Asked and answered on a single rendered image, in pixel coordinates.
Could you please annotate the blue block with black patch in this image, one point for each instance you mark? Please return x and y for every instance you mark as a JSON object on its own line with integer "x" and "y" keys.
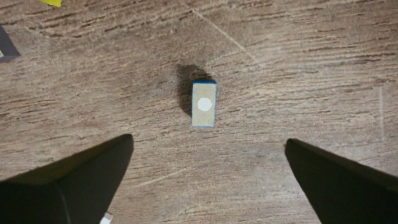
{"x": 203, "y": 103}

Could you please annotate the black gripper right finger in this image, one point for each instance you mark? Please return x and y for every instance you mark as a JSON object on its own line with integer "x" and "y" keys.
{"x": 341, "y": 190}

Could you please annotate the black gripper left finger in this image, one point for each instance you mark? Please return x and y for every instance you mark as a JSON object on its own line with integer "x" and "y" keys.
{"x": 77, "y": 189}

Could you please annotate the yellow sponge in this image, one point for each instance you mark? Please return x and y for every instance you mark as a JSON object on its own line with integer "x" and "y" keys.
{"x": 52, "y": 2}

